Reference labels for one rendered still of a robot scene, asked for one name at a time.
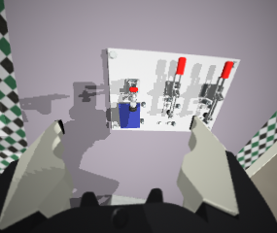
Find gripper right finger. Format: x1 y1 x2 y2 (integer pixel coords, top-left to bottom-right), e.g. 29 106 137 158
177 116 277 233

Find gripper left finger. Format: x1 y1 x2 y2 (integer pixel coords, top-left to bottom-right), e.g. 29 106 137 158
0 119 74 233

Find toggle clamp with red handle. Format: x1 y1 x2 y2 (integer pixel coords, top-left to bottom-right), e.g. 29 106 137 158
164 57 187 119
200 61 233 122

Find blue flat plate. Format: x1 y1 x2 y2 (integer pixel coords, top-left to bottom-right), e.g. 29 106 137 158
119 102 140 128

